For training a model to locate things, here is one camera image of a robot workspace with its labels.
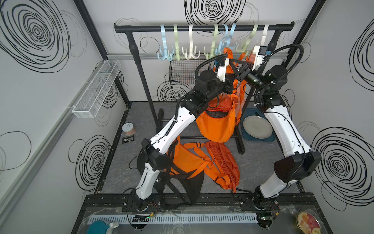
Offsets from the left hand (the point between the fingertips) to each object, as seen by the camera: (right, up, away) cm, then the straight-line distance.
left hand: (238, 75), depth 62 cm
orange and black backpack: (-23, -47, +20) cm, 56 cm away
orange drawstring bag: (-5, -22, +20) cm, 30 cm away
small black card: (-64, -34, +34) cm, 80 cm away
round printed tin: (+33, -67, +3) cm, 75 cm away
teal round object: (-61, -66, 0) cm, 90 cm away
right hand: (-5, +5, -3) cm, 7 cm away
